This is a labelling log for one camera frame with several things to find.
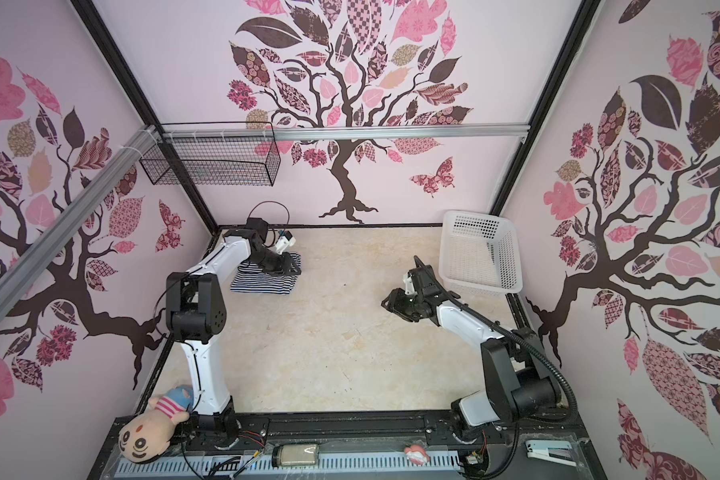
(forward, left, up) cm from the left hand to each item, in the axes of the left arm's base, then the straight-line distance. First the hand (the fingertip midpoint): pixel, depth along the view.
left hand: (295, 273), depth 96 cm
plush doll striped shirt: (-46, +27, 0) cm, 53 cm away
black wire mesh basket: (+30, +25, +26) cm, 47 cm away
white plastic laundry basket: (+14, -66, -6) cm, 68 cm away
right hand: (-11, -30, 0) cm, 32 cm away
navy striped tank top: (+2, +17, -5) cm, 17 cm away
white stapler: (-48, -71, -8) cm, 86 cm away
